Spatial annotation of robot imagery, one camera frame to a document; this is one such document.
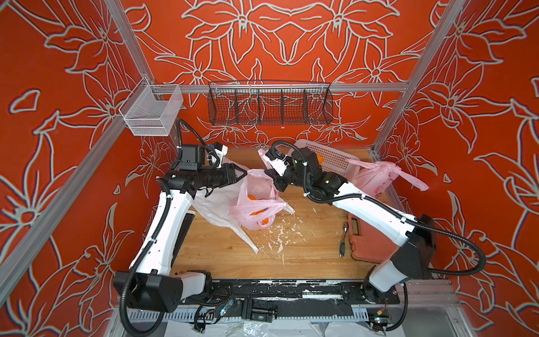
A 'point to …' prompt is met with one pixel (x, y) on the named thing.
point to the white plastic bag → (217, 206)
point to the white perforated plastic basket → (333, 161)
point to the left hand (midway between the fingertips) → (241, 172)
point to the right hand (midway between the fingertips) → (266, 165)
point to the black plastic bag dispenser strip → (181, 236)
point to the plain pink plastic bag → (258, 199)
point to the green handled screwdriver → (342, 243)
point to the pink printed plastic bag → (374, 177)
